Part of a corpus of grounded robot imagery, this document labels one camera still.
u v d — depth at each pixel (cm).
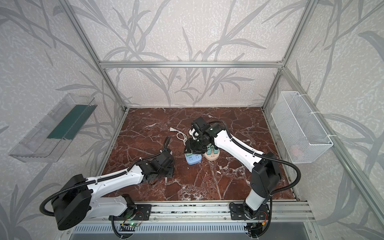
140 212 73
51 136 64
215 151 90
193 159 90
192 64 95
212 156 91
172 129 105
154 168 63
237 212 73
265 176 43
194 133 72
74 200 41
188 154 91
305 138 61
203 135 60
